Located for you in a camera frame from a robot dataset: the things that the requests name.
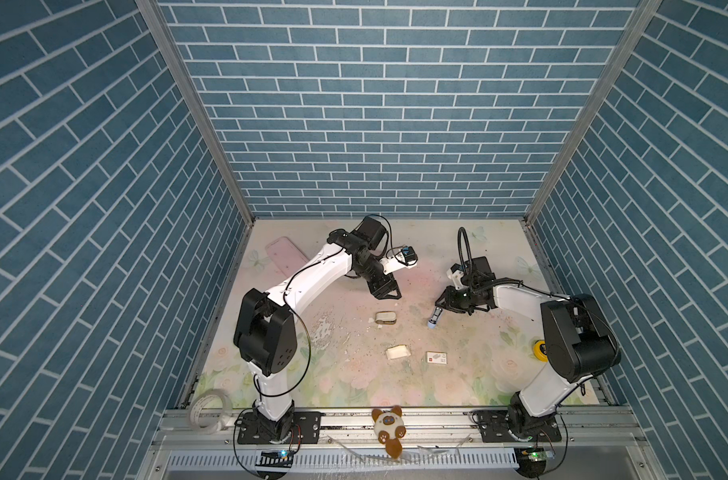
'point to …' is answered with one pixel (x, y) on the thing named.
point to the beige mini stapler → (386, 317)
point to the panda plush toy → (389, 427)
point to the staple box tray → (398, 351)
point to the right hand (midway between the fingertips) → (437, 300)
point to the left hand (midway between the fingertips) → (395, 286)
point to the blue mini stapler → (433, 321)
